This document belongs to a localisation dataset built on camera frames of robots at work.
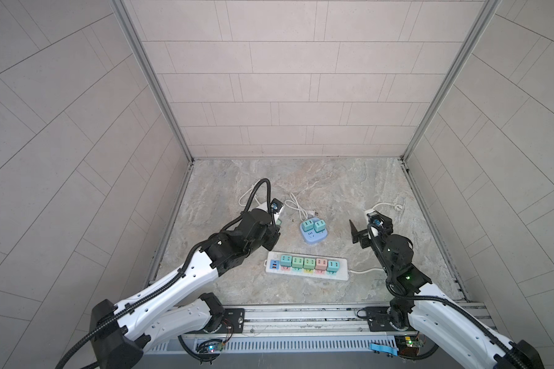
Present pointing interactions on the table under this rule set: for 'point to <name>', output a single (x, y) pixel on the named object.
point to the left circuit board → (209, 347)
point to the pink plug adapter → (321, 266)
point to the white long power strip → (272, 266)
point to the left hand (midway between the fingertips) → (281, 223)
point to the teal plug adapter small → (333, 266)
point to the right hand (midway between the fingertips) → (361, 216)
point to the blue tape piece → (384, 348)
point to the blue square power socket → (314, 231)
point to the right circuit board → (408, 346)
